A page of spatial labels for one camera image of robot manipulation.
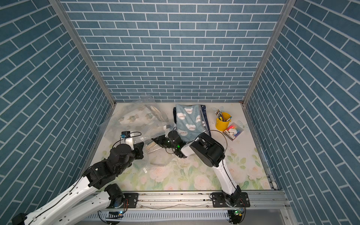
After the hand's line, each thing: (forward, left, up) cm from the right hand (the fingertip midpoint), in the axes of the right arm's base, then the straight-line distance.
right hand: (152, 139), depth 89 cm
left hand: (-10, -3, +12) cm, 16 cm away
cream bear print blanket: (+19, +12, -1) cm, 22 cm away
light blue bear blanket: (+17, -24, -1) cm, 29 cm away
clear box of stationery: (+13, -54, -5) cm, 56 cm away
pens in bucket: (+18, -43, +7) cm, 47 cm away
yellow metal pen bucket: (+17, -47, -4) cm, 51 cm away
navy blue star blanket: (+30, -33, -1) cm, 45 cm away
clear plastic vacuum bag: (-7, -1, -9) cm, 11 cm away
